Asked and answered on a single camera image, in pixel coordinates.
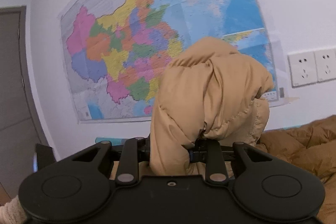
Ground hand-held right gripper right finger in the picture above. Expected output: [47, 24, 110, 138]
[188, 139, 269, 184]

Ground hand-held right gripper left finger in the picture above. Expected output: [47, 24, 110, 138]
[71, 137, 151, 186]

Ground tan down jacket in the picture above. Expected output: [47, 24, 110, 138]
[110, 36, 336, 216]

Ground teal and grey bed sheet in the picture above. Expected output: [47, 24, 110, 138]
[96, 137, 128, 147]

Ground grey door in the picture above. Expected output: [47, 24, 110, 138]
[0, 6, 54, 199]

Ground colourful wall map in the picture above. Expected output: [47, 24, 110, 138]
[58, 0, 288, 123]

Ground white wall socket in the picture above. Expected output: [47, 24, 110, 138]
[314, 48, 336, 83]
[287, 51, 319, 88]

